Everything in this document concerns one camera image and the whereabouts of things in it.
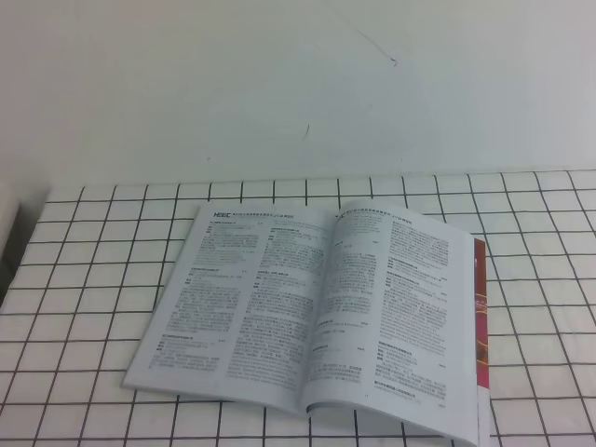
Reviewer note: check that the paperback book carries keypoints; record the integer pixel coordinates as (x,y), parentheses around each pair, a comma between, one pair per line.
(370,307)

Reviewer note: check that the white black-grid tablecloth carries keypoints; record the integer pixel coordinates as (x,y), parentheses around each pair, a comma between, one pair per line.
(99,257)

